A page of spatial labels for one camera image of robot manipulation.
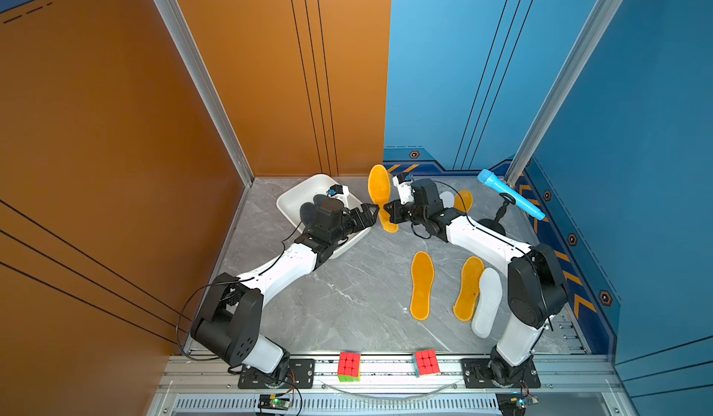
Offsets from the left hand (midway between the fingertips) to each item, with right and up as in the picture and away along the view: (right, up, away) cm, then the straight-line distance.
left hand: (372, 207), depth 84 cm
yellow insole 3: (+17, -22, +9) cm, 29 cm away
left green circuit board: (-26, -50, -13) cm, 58 cm away
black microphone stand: (+45, -7, +15) cm, 48 cm away
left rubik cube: (-6, -41, -13) cm, 44 cm away
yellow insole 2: (+38, +2, +28) cm, 47 cm away
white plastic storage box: (-7, -12, +9) cm, 16 cm away
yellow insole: (+3, +7, +5) cm, 9 cm away
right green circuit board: (+35, -50, -13) cm, 63 cm away
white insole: (+33, +3, +32) cm, 46 cm away
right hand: (+5, 0, +5) cm, 7 cm away
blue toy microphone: (+43, +5, +2) cm, 44 cm away
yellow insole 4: (+33, -22, +7) cm, 40 cm away
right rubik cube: (+13, -40, -13) cm, 44 cm away
